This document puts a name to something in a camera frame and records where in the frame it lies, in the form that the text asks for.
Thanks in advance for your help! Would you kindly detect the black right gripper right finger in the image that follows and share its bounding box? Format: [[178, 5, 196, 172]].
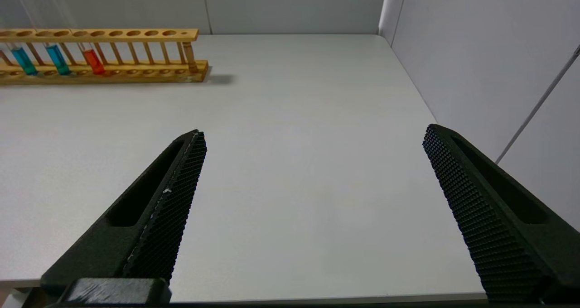
[[423, 124, 580, 304]]

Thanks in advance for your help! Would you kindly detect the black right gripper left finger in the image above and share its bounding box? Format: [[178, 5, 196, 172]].
[[40, 130, 208, 295]]

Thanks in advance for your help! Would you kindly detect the test tube with teal liquid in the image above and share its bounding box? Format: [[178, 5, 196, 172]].
[[0, 9, 38, 77]]

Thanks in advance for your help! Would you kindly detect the wooden test tube rack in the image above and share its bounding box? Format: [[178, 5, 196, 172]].
[[0, 28, 209, 85]]

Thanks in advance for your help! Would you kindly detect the test tube with red liquid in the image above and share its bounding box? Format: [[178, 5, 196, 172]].
[[41, 0, 106, 75]]

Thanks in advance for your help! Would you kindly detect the test tube with blue liquid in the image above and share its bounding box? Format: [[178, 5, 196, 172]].
[[11, 0, 72, 76]]

